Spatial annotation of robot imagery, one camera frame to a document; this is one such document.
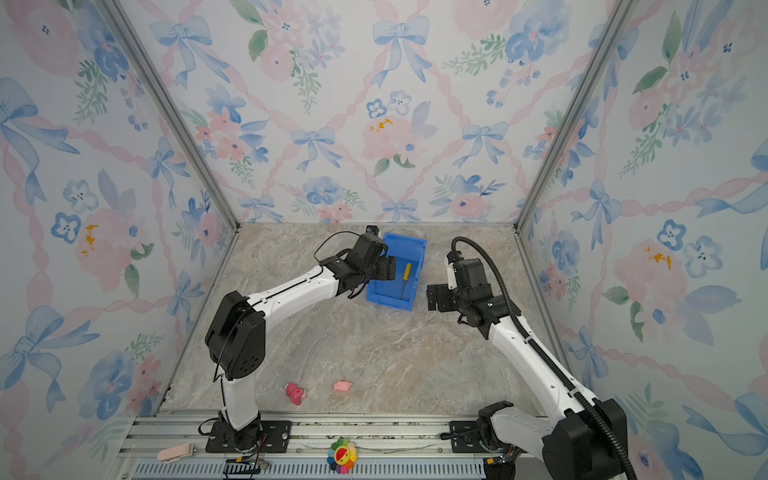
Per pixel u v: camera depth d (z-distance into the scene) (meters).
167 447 0.70
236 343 0.52
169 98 0.84
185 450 0.70
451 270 0.73
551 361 0.45
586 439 0.38
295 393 0.78
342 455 0.70
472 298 0.60
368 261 0.69
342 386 0.80
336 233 0.75
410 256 1.12
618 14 0.69
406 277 1.03
